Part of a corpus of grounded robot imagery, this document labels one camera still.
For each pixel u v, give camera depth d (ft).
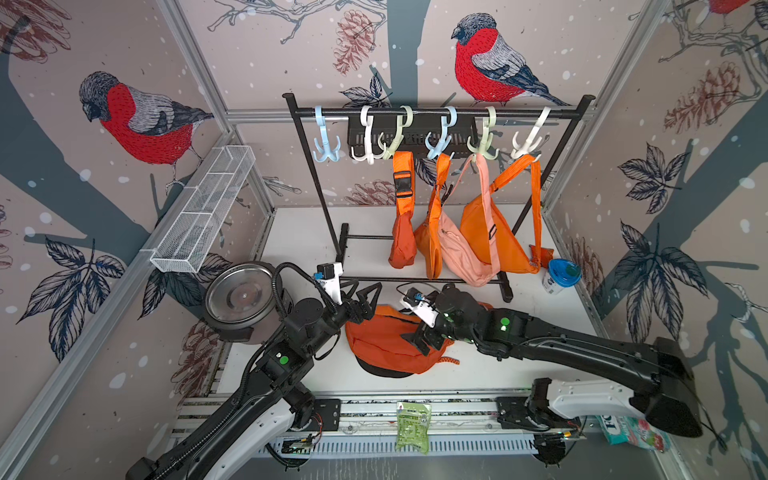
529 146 2.25
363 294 2.03
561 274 2.96
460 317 1.73
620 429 2.24
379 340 2.72
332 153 2.28
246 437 1.80
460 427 2.38
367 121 2.12
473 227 3.01
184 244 2.34
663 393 1.28
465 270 2.96
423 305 2.02
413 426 2.34
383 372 2.61
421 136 2.29
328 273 2.01
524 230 2.86
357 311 2.05
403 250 2.49
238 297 2.76
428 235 2.61
